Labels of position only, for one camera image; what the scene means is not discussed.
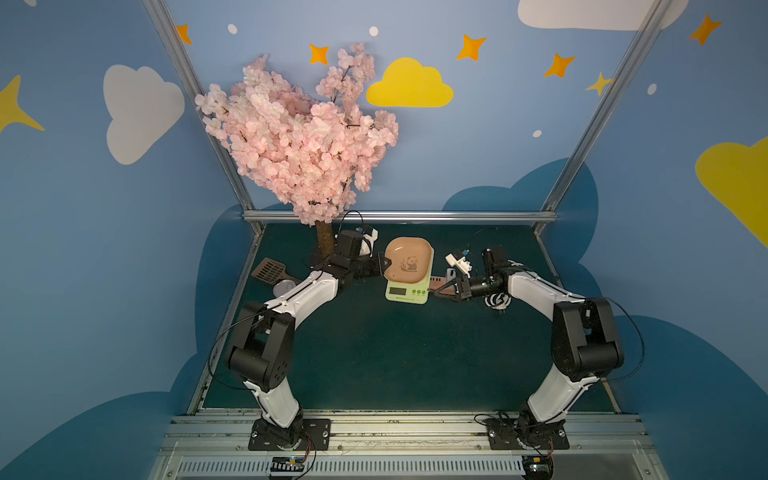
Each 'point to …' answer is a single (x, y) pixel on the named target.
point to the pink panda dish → (411, 259)
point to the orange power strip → (438, 281)
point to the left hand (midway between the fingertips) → (392, 257)
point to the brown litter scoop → (272, 271)
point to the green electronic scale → (416, 292)
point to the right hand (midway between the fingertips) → (440, 293)
